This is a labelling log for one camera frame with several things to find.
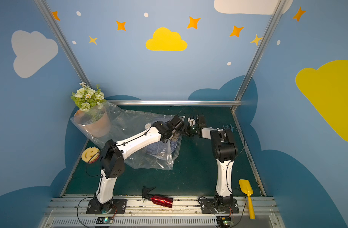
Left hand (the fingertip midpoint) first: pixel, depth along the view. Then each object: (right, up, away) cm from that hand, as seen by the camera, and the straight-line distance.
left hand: (175, 133), depth 88 cm
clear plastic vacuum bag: (-37, +6, +16) cm, 41 cm away
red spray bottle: (-8, -34, -15) cm, 38 cm away
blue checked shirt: (-9, -9, -2) cm, 13 cm away
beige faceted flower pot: (-50, +7, 0) cm, 51 cm away
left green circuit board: (-36, -43, -17) cm, 59 cm away
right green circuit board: (+25, -44, -17) cm, 53 cm away
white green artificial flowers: (-54, +21, -4) cm, 58 cm away
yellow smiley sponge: (-55, -14, +1) cm, 57 cm away
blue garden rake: (+43, +3, +19) cm, 47 cm away
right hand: (+4, +2, +14) cm, 15 cm away
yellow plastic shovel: (+41, -30, -8) cm, 51 cm away
